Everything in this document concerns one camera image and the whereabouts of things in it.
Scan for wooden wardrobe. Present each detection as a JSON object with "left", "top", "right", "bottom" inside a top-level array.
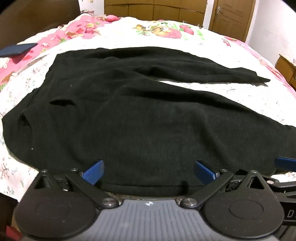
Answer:
[{"left": 104, "top": 0, "right": 207, "bottom": 24}]

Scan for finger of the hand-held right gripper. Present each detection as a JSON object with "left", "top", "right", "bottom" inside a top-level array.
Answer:
[{"left": 268, "top": 157, "right": 296, "bottom": 194}]

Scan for wooden nightstand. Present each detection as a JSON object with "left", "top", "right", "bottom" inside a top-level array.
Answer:
[{"left": 275, "top": 54, "right": 296, "bottom": 90}]

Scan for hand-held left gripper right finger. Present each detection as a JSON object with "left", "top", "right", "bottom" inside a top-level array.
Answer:
[{"left": 180, "top": 159, "right": 278, "bottom": 208}]

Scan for dark brown headboard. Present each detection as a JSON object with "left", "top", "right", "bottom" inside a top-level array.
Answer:
[{"left": 0, "top": 0, "right": 80, "bottom": 50}]

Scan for floral bed sheet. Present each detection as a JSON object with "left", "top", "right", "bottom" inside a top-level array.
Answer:
[{"left": 0, "top": 13, "right": 296, "bottom": 202}]

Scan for wooden door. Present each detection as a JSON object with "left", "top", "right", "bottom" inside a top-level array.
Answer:
[{"left": 209, "top": 0, "right": 256, "bottom": 42}]

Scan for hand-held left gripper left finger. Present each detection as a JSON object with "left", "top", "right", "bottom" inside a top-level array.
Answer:
[{"left": 34, "top": 159, "right": 119, "bottom": 208}]

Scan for dark blue folded cloth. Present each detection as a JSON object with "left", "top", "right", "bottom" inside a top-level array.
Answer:
[{"left": 0, "top": 43, "right": 38, "bottom": 57}]

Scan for black pants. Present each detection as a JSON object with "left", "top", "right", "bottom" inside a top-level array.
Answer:
[{"left": 2, "top": 46, "right": 296, "bottom": 196}]

